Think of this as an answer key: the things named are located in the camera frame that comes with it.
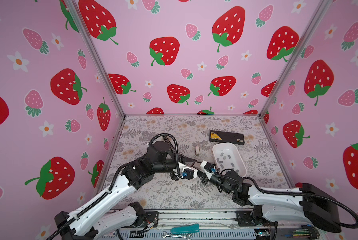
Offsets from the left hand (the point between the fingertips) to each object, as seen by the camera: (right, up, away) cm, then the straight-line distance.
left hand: (194, 160), depth 63 cm
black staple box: (+23, +8, +42) cm, 48 cm away
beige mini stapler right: (+4, -1, +33) cm, 33 cm away
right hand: (0, -3, +7) cm, 7 cm away
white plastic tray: (+24, -4, +34) cm, 42 cm away
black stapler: (-1, -2, +7) cm, 7 cm away
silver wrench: (-13, -37, +7) cm, 40 cm away
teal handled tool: (0, -35, +9) cm, 36 cm away
